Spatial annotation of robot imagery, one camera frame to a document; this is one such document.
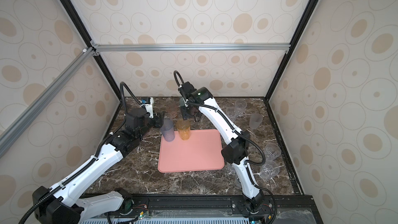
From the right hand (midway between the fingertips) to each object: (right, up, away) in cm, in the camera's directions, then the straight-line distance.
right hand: (188, 115), depth 83 cm
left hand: (-11, +3, -10) cm, 15 cm away
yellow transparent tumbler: (-4, -8, +14) cm, 16 cm away
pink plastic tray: (+8, -22, +11) cm, 26 cm away
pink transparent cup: (-14, +4, +26) cm, 30 cm away
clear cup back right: (+35, +6, +26) cm, 44 cm away
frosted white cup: (+43, -4, +17) cm, 46 cm away
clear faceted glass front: (+44, -30, +1) cm, 53 cm away
